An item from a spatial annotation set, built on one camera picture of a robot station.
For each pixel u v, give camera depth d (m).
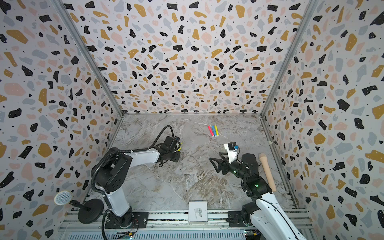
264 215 0.50
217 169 0.66
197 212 0.72
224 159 0.76
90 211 0.75
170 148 0.78
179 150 0.85
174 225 0.73
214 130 1.12
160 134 0.73
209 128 1.13
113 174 0.48
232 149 0.64
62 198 0.55
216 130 1.12
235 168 0.65
